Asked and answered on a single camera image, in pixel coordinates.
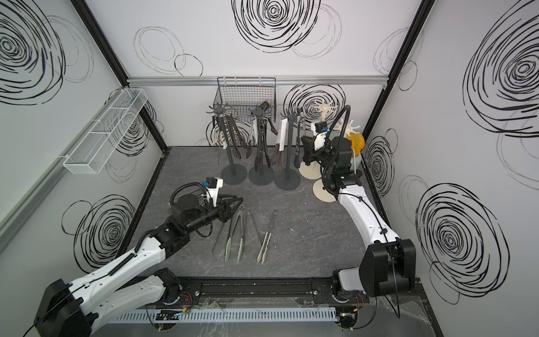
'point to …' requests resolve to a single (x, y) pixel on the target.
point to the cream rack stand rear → (314, 171)
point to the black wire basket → (241, 95)
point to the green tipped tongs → (231, 235)
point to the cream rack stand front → (318, 189)
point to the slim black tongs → (298, 154)
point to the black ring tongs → (262, 139)
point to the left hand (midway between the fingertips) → (239, 198)
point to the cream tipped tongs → (265, 241)
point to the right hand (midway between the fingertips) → (306, 137)
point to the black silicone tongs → (236, 137)
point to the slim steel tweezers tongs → (255, 225)
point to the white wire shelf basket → (95, 144)
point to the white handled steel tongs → (222, 129)
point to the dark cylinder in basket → (263, 106)
